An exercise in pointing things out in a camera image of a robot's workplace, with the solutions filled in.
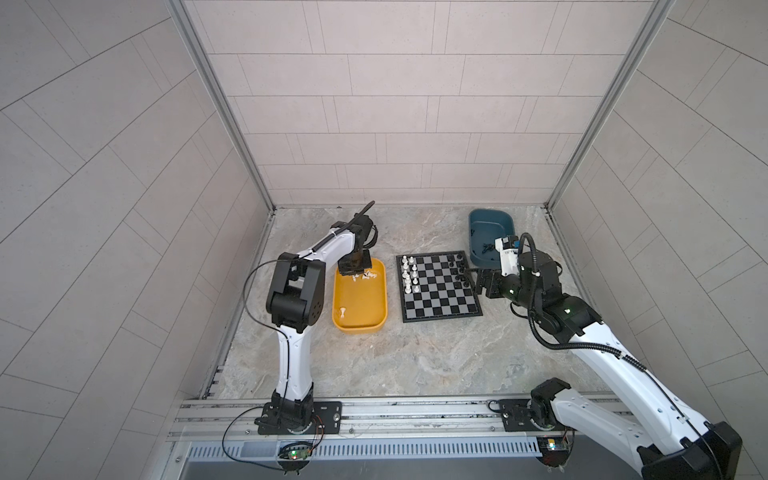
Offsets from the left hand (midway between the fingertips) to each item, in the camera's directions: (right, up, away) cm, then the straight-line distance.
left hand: (366, 265), depth 98 cm
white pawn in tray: (-6, -12, -10) cm, 17 cm away
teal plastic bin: (+43, +13, +11) cm, 46 cm away
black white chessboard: (+22, -6, -4) cm, 24 cm away
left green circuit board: (-11, -37, -34) cm, 51 cm away
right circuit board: (+47, -39, -30) cm, 68 cm away
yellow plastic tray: (-1, -10, -7) cm, 12 cm away
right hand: (+30, +1, -23) cm, 38 cm away
